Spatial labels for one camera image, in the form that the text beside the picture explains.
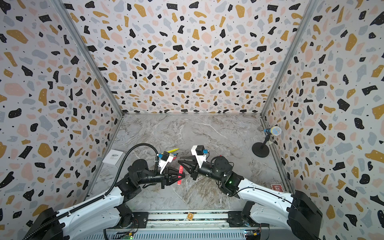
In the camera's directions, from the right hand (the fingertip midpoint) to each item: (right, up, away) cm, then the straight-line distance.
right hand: (180, 165), depth 66 cm
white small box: (-44, -2, +24) cm, 51 cm away
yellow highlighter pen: (-12, +1, +34) cm, 36 cm away
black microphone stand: (+49, +2, +35) cm, 60 cm away
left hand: (+1, -4, +1) cm, 5 cm away
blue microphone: (+48, +15, +12) cm, 52 cm away
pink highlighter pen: (0, -3, 0) cm, 3 cm away
